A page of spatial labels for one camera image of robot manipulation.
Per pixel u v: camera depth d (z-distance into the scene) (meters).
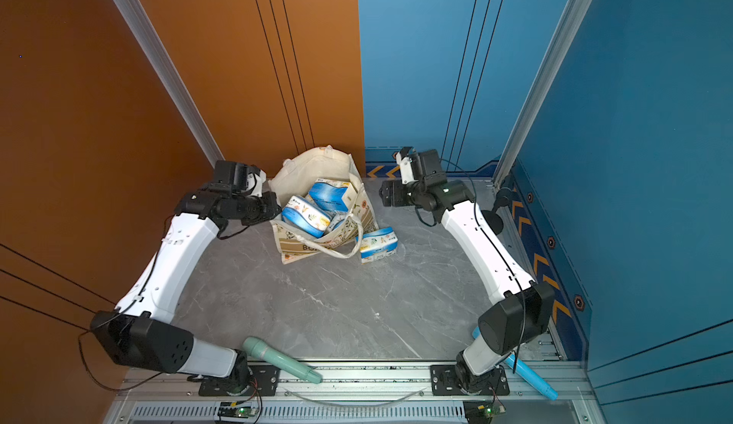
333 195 0.82
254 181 0.63
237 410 0.70
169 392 0.73
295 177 0.89
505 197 0.79
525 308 0.41
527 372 0.72
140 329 0.39
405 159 0.68
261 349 0.76
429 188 0.58
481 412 0.70
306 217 0.79
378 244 0.91
